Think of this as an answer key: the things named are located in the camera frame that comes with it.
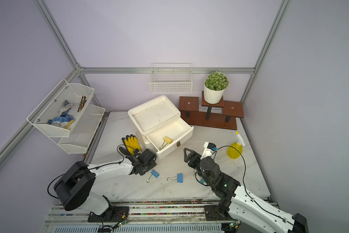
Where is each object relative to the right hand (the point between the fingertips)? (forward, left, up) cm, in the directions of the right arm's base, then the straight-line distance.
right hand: (187, 153), depth 74 cm
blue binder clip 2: (-5, +5, -20) cm, 22 cm away
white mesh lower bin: (+19, +66, -6) cm, 69 cm away
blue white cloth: (+12, +61, +14) cm, 64 cm away
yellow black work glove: (+19, +38, -19) cm, 46 cm away
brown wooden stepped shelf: (+34, -28, -8) cm, 44 cm away
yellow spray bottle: (+11, -31, -21) cm, 39 cm away
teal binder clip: (-7, -9, -21) cm, 24 cm away
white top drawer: (+13, +10, -4) cm, 17 cm away
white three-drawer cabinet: (+17, +16, +4) cm, 24 cm away
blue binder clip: (-2, +20, -21) cm, 29 cm away
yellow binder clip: (+11, +12, -4) cm, 16 cm away
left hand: (+2, +22, -19) cm, 30 cm away
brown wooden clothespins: (+26, +59, +12) cm, 66 cm away
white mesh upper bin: (+15, +65, +15) cm, 69 cm away
